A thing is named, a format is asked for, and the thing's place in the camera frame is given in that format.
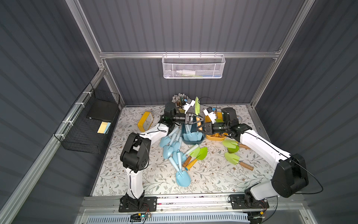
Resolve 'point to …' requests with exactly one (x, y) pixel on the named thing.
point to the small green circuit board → (137, 217)
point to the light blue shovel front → (183, 178)
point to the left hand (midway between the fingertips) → (204, 122)
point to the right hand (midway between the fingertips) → (197, 130)
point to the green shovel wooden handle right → (235, 159)
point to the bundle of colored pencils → (179, 100)
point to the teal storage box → (191, 135)
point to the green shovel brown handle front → (197, 110)
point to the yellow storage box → (216, 136)
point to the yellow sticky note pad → (103, 127)
